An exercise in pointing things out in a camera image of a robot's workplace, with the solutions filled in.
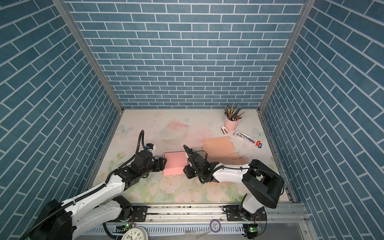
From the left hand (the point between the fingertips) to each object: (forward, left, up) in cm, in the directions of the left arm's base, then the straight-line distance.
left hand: (163, 160), depth 85 cm
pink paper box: (+1, -7, -5) cm, 9 cm away
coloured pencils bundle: (+33, -45, +4) cm, 56 cm away
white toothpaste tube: (+18, -55, -5) cm, 58 cm away
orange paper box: (+11, -37, -8) cm, 39 cm away
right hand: (-4, -12, -4) cm, 13 cm away
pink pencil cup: (+27, -44, -1) cm, 52 cm away
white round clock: (-33, +8, -3) cm, 34 cm away
